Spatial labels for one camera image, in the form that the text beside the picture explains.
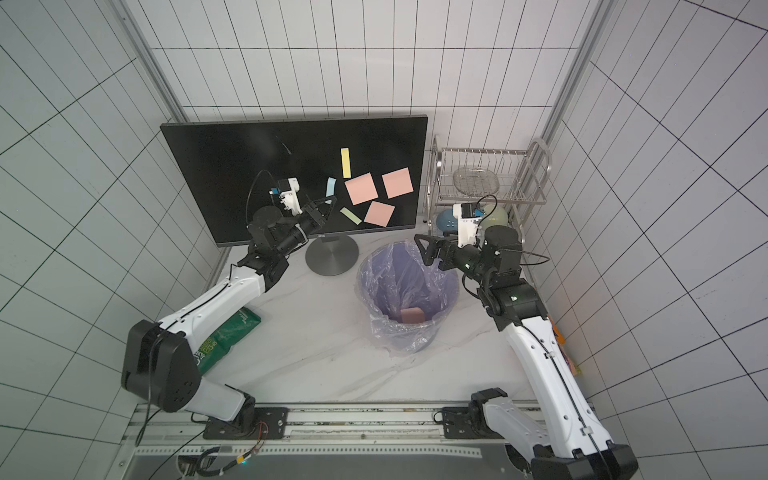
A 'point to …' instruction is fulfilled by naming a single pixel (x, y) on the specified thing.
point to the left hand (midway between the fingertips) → (337, 203)
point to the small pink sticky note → (412, 315)
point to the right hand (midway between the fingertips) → (418, 235)
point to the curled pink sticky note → (361, 189)
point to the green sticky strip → (350, 216)
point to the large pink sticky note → (397, 182)
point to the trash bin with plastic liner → (408, 302)
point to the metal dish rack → (500, 180)
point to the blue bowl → (446, 221)
